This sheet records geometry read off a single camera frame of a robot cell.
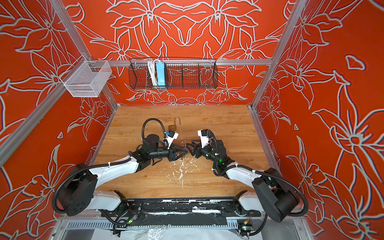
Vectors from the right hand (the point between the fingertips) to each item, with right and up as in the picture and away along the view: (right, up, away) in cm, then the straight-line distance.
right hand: (187, 142), depth 79 cm
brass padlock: (-10, +7, +27) cm, 29 cm away
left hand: (-1, -3, -3) cm, 4 cm away
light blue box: (-17, +40, +11) cm, 45 cm away
